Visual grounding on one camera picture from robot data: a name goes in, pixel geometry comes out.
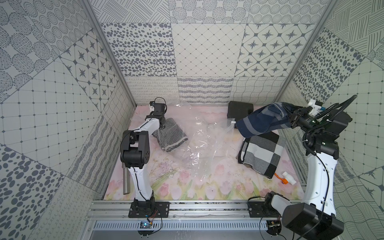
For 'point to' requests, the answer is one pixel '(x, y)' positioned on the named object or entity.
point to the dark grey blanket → (276, 115)
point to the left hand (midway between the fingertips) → (157, 116)
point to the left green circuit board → (145, 224)
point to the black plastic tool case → (238, 110)
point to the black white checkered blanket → (263, 152)
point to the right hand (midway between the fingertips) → (281, 105)
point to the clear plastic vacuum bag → (206, 140)
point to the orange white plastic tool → (286, 178)
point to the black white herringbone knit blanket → (171, 136)
